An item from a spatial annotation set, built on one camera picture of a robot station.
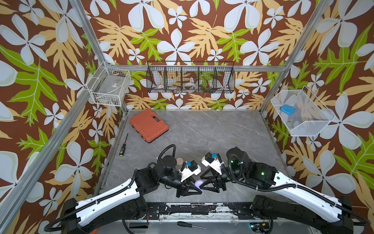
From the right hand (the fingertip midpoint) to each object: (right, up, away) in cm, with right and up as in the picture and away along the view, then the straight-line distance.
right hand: (201, 182), depth 61 cm
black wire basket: (-3, +57, +36) cm, 68 cm away
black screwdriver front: (-5, -25, +10) cm, 27 cm away
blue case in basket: (+54, +34, +24) cm, 68 cm away
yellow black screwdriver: (-49, +6, +33) cm, 59 cm away
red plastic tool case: (-34, +24, +44) cm, 61 cm away
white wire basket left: (-52, +48, +24) cm, 75 cm away
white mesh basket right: (+59, +31, +19) cm, 69 cm away
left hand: (0, -3, 0) cm, 3 cm away
